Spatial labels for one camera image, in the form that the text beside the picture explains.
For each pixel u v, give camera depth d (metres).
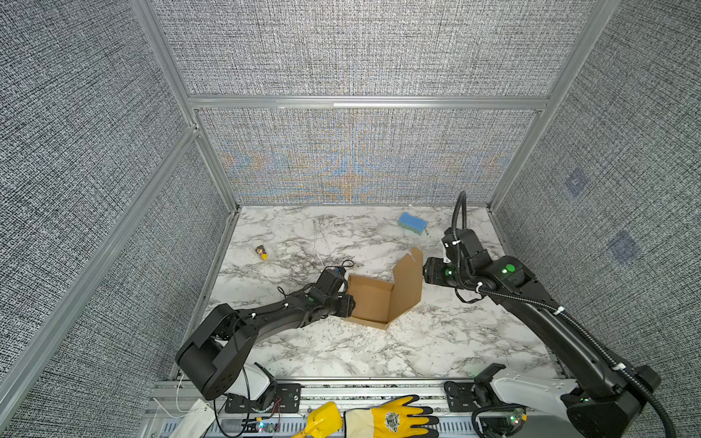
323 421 0.69
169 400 0.75
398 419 0.68
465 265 0.53
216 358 0.43
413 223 1.12
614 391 0.38
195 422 0.69
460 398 0.73
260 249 1.03
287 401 0.73
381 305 0.90
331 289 0.70
